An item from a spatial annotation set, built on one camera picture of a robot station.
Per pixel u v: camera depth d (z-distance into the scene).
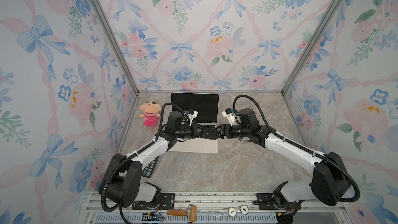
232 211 0.72
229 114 0.73
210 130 0.76
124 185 0.42
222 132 0.70
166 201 0.74
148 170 0.82
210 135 0.76
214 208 0.73
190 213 0.70
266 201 0.73
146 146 0.52
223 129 0.70
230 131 0.71
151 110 1.00
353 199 0.41
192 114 0.77
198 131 0.73
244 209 0.72
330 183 0.42
